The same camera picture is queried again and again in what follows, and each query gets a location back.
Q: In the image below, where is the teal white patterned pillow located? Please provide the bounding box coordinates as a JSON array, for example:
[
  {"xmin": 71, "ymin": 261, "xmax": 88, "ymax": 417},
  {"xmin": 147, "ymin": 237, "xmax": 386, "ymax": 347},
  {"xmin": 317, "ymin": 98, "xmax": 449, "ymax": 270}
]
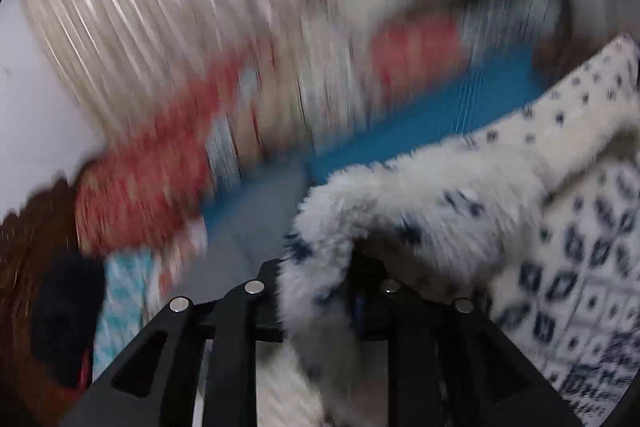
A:
[{"xmin": 92, "ymin": 249, "xmax": 153, "ymax": 381}]

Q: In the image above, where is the blue mat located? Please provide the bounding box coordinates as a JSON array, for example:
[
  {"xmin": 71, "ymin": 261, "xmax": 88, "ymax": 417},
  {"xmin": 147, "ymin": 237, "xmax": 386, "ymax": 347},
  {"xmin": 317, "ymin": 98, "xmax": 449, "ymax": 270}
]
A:
[{"xmin": 201, "ymin": 46, "xmax": 546, "ymax": 244}]

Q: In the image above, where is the red floral quilt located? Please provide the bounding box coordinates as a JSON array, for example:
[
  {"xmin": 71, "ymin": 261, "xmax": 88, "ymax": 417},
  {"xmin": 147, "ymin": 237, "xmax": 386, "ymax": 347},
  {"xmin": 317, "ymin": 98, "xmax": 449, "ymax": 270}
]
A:
[{"xmin": 75, "ymin": 16, "xmax": 470, "ymax": 256}]

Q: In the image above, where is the dark navy fuzzy pillow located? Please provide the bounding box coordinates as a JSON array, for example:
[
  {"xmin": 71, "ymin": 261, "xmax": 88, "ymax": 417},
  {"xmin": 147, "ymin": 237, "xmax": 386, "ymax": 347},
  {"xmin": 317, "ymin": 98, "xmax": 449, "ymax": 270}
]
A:
[{"xmin": 30, "ymin": 249, "xmax": 105, "ymax": 389}]

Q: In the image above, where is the brown carved wooden headboard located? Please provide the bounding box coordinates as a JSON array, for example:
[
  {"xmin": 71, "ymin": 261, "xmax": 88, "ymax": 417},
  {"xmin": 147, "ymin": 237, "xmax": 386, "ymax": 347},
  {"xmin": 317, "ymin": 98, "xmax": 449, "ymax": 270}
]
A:
[{"xmin": 1, "ymin": 178, "xmax": 91, "ymax": 426}]

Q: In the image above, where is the white fleece jacket navy pattern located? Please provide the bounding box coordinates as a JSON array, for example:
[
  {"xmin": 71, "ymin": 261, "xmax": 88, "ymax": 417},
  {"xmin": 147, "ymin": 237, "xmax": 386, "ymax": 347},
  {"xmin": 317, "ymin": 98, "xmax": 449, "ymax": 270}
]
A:
[{"xmin": 257, "ymin": 36, "xmax": 639, "ymax": 426}]

